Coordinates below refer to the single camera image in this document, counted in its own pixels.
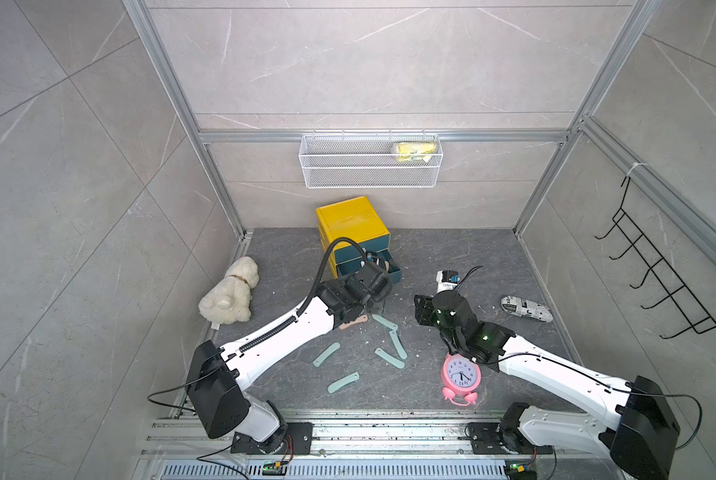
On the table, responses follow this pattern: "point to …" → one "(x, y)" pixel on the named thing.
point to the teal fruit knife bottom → (343, 382)
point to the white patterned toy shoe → (525, 308)
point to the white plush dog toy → (229, 299)
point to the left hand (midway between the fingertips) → (376, 290)
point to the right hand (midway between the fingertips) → (421, 298)
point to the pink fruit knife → (359, 319)
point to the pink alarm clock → (460, 376)
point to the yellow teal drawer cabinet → (357, 220)
